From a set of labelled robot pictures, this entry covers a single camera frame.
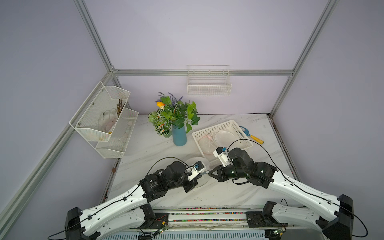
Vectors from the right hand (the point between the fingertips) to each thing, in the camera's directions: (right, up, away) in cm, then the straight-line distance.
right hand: (211, 175), depth 70 cm
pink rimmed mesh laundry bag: (0, +12, +29) cm, 31 cm away
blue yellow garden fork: (+31, +20, +40) cm, 54 cm away
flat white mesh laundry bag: (+13, +16, +32) cm, 38 cm away
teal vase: (-18, +18, +27) cm, 37 cm away
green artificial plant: (-19, +31, +7) cm, 37 cm away
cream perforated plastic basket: (+14, +17, -4) cm, 22 cm away
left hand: (-6, 0, +1) cm, 6 cm away
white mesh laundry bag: (-3, -1, 0) cm, 3 cm away
